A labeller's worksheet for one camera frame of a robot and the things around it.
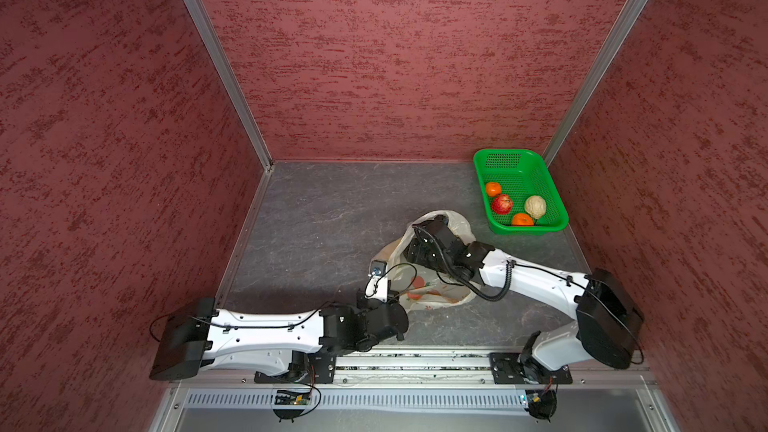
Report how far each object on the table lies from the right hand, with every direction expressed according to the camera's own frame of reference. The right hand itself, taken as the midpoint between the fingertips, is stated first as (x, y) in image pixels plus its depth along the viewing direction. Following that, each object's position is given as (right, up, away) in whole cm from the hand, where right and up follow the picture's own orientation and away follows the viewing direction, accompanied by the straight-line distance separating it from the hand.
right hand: (412, 261), depth 84 cm
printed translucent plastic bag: (+2, -9, +4) cm, 10 cm away
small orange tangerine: (+32, +21, +25) cm, 46 cm away
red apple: (+32, +15, +17) cm, 40 cm away
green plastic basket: (+49, +10, +16) cm, 53 cm away
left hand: (-6, -6, -7) cm, 11 cm away
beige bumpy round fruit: (+44, +15, +17) cm, 49 cm away
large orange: (+38, +11, +14) cm, 42 cm away
